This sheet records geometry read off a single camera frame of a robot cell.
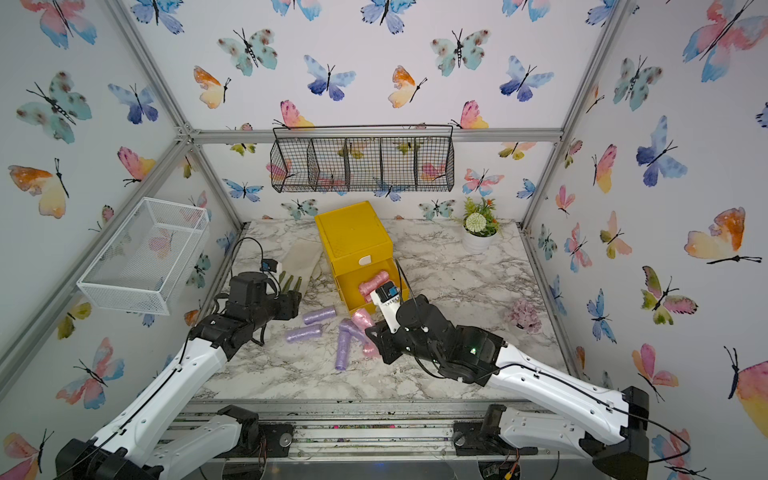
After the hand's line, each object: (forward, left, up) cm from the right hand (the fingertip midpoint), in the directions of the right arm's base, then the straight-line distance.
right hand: (371, 325), depth 64 cm
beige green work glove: (+37, +32, -27) cm, 56 cm away
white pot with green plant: (+43, -30, -11) cm, 54 cm away
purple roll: (+15, +19, -25) cm, 35 cm away
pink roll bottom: (+1, +2, +1) cm, 2 cm away
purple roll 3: (+4, +10, -25) cm, 27 cm away
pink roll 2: (+23, +3, -18) cm, 30 cm away
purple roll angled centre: (+11, +10, -24) cm, 29 cm away
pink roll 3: (+19, +5, -17) cm, 26 cm away
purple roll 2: (+8, +22, -24) cm, 34 cm away
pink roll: (+5, +3, -25) cm, 26 cm away
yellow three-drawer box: (+26, +7, -5) cm, 27 cm away
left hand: (+13, +23, -9) cm, 28 cm away
